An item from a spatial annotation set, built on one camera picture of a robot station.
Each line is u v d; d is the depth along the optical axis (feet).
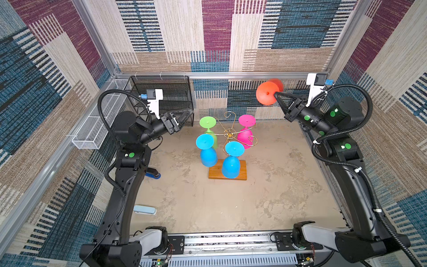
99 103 1.64
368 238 1.22
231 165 2.29
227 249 2.40
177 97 3.56
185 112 1.73
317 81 1.49
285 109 1.73
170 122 1.63
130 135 1.39
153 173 3.02
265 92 1.82
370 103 1.36
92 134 2.29
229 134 2.39
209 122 2.47
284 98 1.71
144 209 2.69
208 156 2.45
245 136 2.66
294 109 1.56
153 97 1.65
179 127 1.69
